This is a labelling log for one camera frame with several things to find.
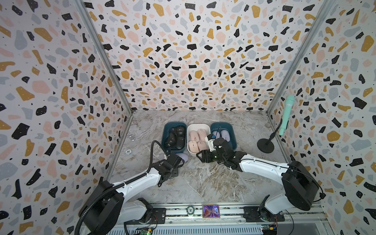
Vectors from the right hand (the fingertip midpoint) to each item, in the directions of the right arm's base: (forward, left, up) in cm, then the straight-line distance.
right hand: (202, 154), depth 84 cm
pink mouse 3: (+19, 0, -7) cm, 20 cm away
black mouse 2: (+12, +15, -7) cm, 20 cm away
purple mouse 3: (+22, -16, -11) cm, 29 cm away
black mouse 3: (+11, +22, -7) cm, 25 cm away
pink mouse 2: (+11, +6, -9) cm, 15 cm away
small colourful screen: (-26, -5, -11) cm, 29 cm away
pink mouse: (+11, 0, -8) cm, 14 cm away
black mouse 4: (+23, +22, -8) cm, 33 cm away
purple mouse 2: (+3, -6, +12) cm, 14 cm away
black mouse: (+21, +15, -6) cm, 27 cm away
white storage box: (+26, +9, -7) cm, 28 cm away
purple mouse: (+4, +12, -10) cm, 16 cm away
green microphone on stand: (+14, -44, -12) cm, 47 cm away
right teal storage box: (+27, -10, -8) cm, 30 cm away
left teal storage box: (+17, +19, -7) cm, 27 cm away
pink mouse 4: (+19, +6, -9) cm, 22 cm away
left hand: (-5, +16, -9) cm, 19 cm away
